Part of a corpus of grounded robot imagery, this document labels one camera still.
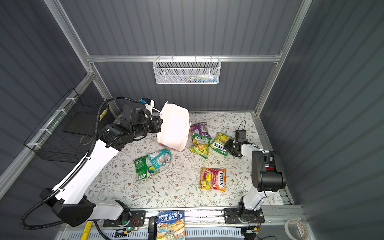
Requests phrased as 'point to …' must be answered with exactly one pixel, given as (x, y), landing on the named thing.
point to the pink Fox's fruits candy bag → (212, 178)
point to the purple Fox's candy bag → (200, 129)
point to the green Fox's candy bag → (201, 144)
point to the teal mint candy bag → (160, 158)
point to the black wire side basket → (67, 136)
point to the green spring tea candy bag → (141, 166)
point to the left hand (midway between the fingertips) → (163, 120)
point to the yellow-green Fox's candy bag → (218, 144)
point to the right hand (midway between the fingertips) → (227, 147)
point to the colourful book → (171, 225)
